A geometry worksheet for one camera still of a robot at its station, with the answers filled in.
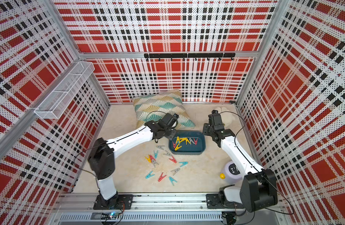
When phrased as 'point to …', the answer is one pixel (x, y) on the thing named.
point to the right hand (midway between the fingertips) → (210, 127)
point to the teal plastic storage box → (188, 149)
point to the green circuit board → (113, 215)
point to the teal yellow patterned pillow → (153, 107)
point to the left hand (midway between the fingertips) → (172, 131)
